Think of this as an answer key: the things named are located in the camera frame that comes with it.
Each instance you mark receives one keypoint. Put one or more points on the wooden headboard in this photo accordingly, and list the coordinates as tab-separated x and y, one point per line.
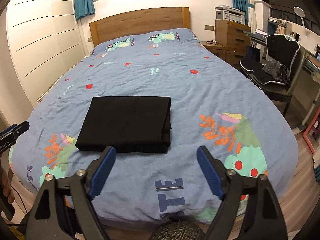
139	22

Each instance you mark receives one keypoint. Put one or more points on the white wardrobe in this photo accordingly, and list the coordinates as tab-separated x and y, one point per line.
44	43

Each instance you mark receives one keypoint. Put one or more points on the wooden drawer chest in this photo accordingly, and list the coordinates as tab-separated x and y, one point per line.
231	36

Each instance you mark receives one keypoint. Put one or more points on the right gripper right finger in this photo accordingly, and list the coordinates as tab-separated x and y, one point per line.
263	216

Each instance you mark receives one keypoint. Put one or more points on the black office chair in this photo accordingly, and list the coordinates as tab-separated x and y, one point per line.
270	72

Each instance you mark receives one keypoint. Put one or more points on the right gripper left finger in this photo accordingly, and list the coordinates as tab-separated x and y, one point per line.
65	204

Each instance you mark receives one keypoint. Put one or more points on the black pants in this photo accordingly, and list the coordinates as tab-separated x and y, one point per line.
128	123

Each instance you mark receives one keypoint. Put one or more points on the blue patterned bed cover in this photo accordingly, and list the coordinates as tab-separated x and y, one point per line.
212	105

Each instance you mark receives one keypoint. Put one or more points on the white desk lamp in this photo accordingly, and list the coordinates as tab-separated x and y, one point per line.
298	11

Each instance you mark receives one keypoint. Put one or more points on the wooden nightstand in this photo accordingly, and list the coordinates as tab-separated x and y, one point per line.
216	49

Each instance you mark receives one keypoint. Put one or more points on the white printer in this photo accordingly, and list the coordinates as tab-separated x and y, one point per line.
224	12

